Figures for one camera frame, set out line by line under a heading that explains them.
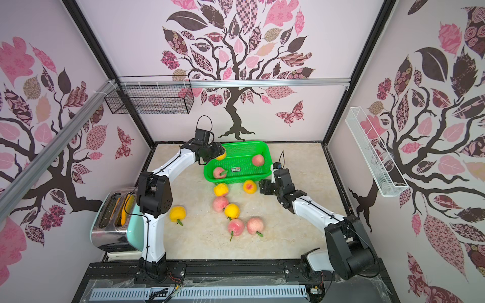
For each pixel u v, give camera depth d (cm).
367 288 72
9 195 49
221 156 93
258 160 106
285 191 67
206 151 83
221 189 92
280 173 67
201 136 80
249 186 93
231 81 93
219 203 87
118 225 69
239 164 110
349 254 42
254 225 81
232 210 85
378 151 74
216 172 98
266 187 79
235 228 79
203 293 70
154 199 57
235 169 107
